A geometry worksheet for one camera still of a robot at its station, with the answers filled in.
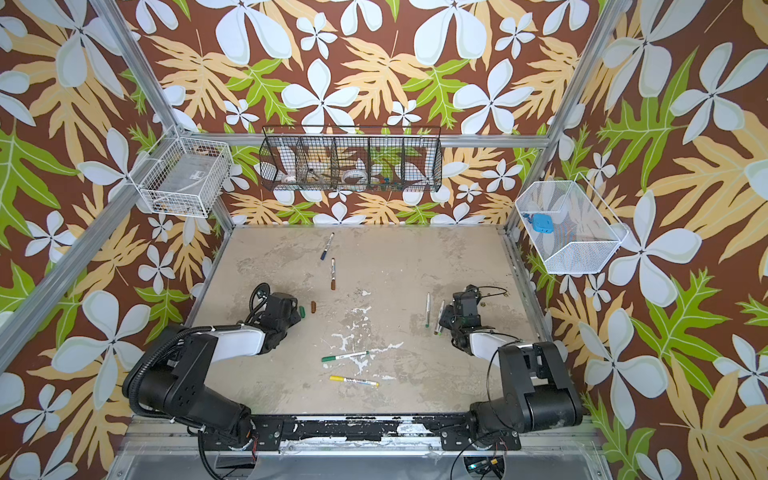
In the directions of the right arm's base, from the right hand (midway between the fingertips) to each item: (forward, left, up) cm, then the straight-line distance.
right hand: (448, 310), depth 95 cm
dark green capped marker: (+3, +6, -2) cm, 7 cm away
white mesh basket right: (+8, -34, +28) cm, 44 cm away
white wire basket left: (+27, +79, +34) cm, 90 cm away
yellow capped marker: (-21, +32, 0) cm, 38 cm away
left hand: (+2, +52, 0) cm, 52 cm away
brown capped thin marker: (+16, +39, -1) cm, 42 cm away
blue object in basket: (+15, -26, +24) cm, 39 cm away
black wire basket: (+40, +21, +30) cm, 54 cm away
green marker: (-14, +37, -2) cm, 40 cm away
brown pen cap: (+3, +44, -2) cm, 45 cm away
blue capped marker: (+29, +43, -1) cm, 52 cm away
